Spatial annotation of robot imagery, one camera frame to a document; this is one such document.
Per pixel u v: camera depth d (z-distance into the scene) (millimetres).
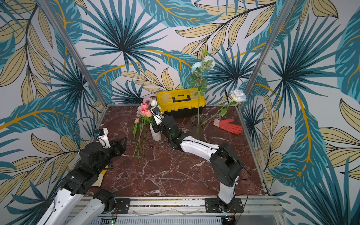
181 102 1003
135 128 1030
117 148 607
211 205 731
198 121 879
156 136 938
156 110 675
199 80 795
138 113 1072
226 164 468
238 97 647
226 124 1082
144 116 763
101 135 581
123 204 736
